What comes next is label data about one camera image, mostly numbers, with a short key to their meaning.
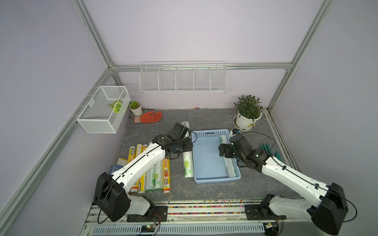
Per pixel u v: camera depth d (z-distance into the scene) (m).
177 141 0.65
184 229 0.77
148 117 1.16
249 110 0.95
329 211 0.38
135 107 1.12
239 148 0.60
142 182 0.81
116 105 0.82
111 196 0.39
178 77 1.00
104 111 0.84
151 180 0.81
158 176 0.83
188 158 0.75
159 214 0.73
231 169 0.84
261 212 0.66
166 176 0.83
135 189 0.79
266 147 0.96
